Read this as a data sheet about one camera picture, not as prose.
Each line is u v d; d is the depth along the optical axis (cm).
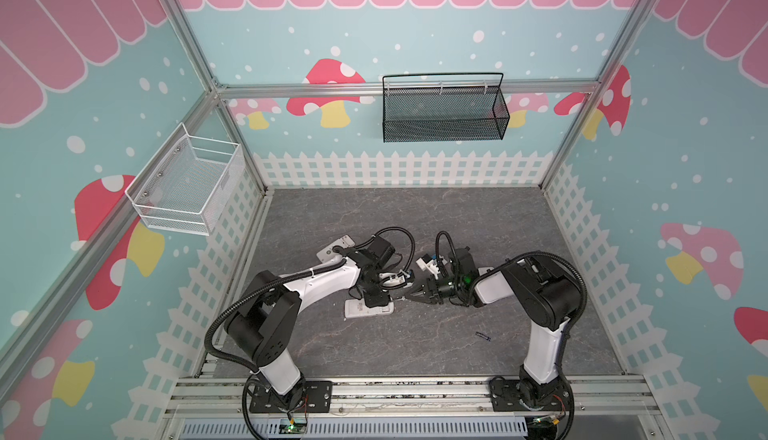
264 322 46
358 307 87
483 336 83
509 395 74
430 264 89
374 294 79
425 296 83
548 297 51
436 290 82
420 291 86
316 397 75
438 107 94
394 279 78
